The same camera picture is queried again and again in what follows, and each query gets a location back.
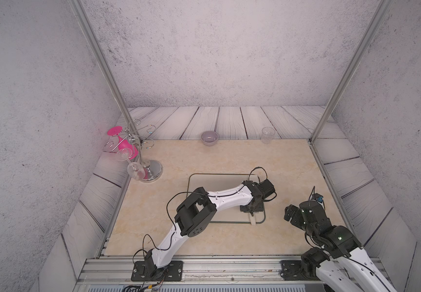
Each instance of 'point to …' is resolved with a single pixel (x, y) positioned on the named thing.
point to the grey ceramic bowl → (209, 138)
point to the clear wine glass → (135, 171)
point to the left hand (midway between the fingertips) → (259, 212)
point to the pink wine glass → (115, 131)
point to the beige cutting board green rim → (218, 182)
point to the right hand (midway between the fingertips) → (296, 213)
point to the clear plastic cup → (267, 134)
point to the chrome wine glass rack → (153, 169)
